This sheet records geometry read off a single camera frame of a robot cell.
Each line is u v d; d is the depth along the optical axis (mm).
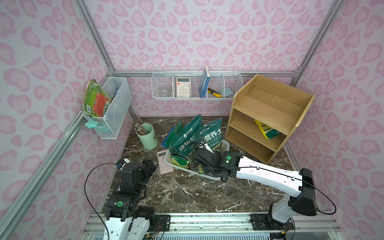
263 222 723
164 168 903
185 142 746
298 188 405
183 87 951
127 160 634
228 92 1007
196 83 980
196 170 833
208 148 652
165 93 954
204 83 865
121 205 446
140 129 905
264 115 771
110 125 719
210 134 783
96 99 730
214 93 970
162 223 712
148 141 955
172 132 815
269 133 866
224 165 489
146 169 617
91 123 628
